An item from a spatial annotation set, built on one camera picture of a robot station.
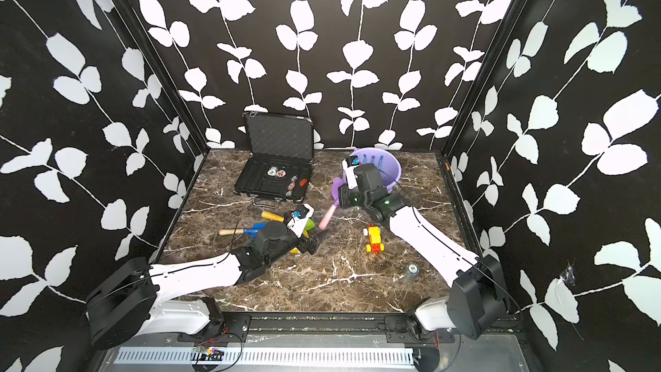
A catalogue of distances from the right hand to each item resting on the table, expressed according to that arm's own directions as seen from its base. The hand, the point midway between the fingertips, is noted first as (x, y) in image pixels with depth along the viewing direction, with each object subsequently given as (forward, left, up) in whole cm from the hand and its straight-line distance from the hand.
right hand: (336, 184), depth 81 cm
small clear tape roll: (-21, -24, -17) cm, 36 cm away
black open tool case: (+26, +26, -17) cm, 40 cm away
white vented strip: (-43, +18, -22) cm, 52 cm away
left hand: (-9, +6, -6) cm, 12 cm away
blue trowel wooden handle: (-6, +33, -20) cm, 40 cm away
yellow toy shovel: (-20, +12, -6) cm, 23 cm away
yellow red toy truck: (-9, -13, -18) cm, 24 cm away
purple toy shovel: (0, 0, +1) cm, 1 cm away
